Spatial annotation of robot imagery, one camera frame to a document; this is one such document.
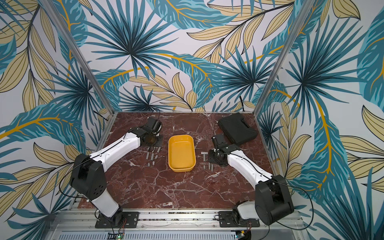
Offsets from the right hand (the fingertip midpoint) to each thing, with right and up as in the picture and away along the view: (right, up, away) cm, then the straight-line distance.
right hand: (212, 158), depth 87 cm
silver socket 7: (-36, -4, +5) cm, 36 cm away
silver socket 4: (-4, -6, +5) cm, 9 cm away
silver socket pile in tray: (-37, -1, +7) cm, 38 cm away
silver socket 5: (-40, 0, +8) cm, 41 cm away
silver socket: (-4, +1, +10) cm, 10 cm away
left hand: (-31, +9, +1) cm, 32 cm away
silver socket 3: (-1, -6, +5) cm, 8 cm away
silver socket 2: (0, -6, +3) cm, 7 cm away
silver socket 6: (-39, -5, +5) cm, 39 cm away
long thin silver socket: (-4, -1, +8) cm, 9 cm away
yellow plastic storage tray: (-18, -1, +8) cm, 20 cm away
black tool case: (+19, +16, +17) cm, 30 cm away
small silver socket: (-34, +3, +11) cm, 36 cm away
